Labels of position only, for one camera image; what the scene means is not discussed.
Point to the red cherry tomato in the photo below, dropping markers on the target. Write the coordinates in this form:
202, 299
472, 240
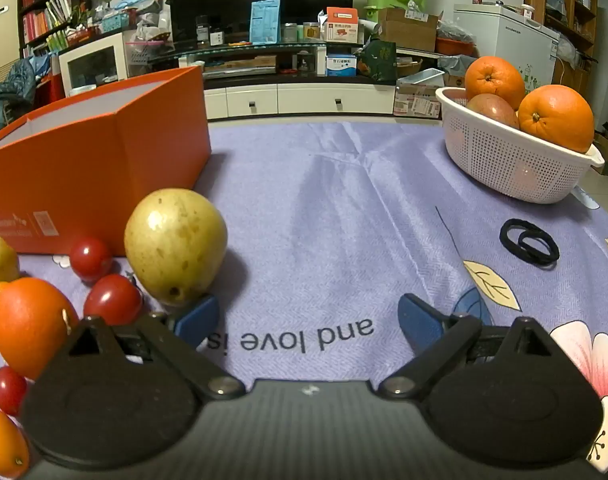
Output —
112, 300
89, 259
8, 390

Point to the blue jacket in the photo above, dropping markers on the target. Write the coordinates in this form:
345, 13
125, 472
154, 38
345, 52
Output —
8, 90

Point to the wooden shelf unit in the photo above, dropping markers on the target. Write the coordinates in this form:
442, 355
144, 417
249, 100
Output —
559, 5

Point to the labelled cardboard carton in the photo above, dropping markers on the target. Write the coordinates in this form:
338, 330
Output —
416, 102

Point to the white chest freezer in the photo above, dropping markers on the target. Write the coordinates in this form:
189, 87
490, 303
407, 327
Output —
534, 45

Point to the dark bookshelf with books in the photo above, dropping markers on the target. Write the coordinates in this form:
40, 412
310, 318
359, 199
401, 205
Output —
43, 5

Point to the large yellow pear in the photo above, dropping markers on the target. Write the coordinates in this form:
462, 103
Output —
176, 245

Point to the small mandarin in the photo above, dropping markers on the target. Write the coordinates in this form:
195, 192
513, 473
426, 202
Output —
1, 442

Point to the orange cardboard box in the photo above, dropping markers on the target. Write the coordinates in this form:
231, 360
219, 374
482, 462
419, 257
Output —
83, 160

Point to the red apple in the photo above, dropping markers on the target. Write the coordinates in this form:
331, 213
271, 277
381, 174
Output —
491, 110

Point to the white television cabinet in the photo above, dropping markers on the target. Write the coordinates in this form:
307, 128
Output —
304, 100

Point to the brown cardboard box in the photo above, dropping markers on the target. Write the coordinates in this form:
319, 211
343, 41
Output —
409, 30

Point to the dark green bag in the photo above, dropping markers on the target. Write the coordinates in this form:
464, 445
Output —
379, 62

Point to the large orange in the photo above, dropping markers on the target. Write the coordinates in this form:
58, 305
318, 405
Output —
556, 117
496, 80

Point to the purple floral tablecloth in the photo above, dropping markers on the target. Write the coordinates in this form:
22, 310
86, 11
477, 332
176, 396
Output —
334, 210

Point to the blue standing packet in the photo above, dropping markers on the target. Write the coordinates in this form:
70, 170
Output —
265, 21

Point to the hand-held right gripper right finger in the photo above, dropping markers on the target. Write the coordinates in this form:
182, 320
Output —
419, 320

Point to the teal tissue box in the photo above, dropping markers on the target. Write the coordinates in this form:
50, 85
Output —
114, 22

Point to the orange and white carton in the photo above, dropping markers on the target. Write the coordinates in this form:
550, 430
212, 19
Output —
342, 25

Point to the white plastic colander basket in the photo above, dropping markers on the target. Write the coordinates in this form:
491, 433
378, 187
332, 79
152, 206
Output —
509, 160

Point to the red plastic basin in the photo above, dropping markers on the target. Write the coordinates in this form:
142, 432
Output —
454, 46

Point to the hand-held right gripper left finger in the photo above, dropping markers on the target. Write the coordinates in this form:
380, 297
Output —
198, 317

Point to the blue and white box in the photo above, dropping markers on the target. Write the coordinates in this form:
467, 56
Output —
341, 65

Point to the orange-red persimmon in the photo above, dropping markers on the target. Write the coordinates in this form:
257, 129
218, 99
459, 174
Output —
28, 330

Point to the dark glass jar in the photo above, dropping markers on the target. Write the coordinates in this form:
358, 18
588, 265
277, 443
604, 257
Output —
202, 30

